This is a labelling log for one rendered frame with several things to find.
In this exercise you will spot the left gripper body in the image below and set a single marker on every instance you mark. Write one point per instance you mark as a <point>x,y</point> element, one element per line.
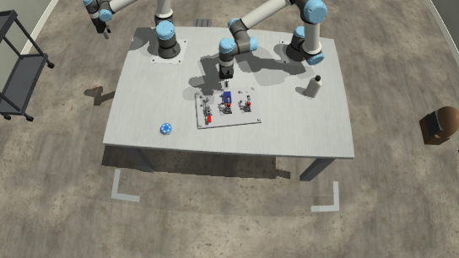
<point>227,69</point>

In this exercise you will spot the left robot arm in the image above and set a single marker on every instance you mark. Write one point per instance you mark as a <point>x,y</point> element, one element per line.
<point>312,12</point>

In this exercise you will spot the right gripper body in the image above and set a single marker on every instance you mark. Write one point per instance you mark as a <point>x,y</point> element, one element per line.
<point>100,25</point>

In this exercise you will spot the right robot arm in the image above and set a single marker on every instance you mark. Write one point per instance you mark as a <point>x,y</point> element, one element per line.
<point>165,30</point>

